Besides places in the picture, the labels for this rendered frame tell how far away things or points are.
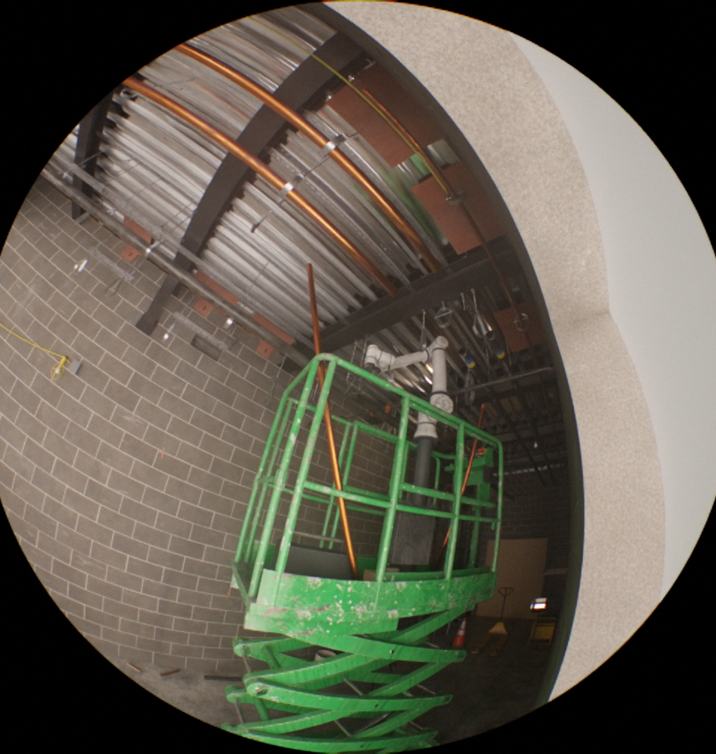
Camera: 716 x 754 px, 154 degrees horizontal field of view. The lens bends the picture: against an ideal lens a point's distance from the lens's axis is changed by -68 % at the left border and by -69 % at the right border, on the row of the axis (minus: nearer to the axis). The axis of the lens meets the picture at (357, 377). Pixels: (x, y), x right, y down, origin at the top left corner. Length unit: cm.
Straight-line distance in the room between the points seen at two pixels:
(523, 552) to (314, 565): 763
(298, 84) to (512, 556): 941
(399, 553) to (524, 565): 731
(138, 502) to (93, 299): 220
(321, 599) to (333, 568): 23
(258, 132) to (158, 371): 245
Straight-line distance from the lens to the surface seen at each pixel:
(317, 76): 185
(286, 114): 125
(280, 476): 109
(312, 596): 115
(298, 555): 126
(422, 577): 157
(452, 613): 201
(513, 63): 56
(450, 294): 226
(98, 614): 362
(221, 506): 323
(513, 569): 864
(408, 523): 145
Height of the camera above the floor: 253
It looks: 31 degrees up
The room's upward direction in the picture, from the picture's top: 12 degrees clockwise
